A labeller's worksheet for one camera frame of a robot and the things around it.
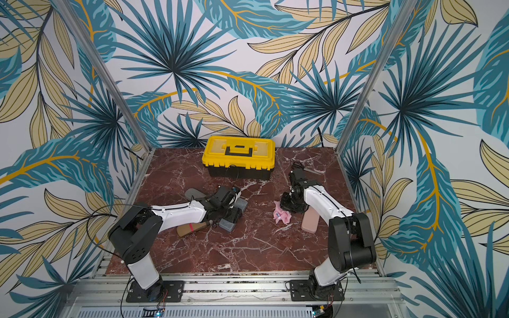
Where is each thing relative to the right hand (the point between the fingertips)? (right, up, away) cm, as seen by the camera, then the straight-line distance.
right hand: (284, 207), depth 90 cm
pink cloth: (-2, -2, -4) cm, 5 cm away
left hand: (-23, -4, +2) cm, 23 cm away
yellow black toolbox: (-21, +23, +5) cm, 31 cm away
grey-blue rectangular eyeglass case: (-26, -8, -2) cm, 27 cm away
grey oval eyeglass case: (-43, +6, +8) cm, 44 cm away
